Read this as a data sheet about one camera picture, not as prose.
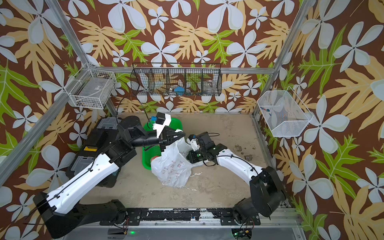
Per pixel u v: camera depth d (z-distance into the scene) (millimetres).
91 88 857
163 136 517
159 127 493
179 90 942
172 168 704
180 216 750
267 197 425
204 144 663
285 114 836
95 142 899
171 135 541
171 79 978
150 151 603
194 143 764
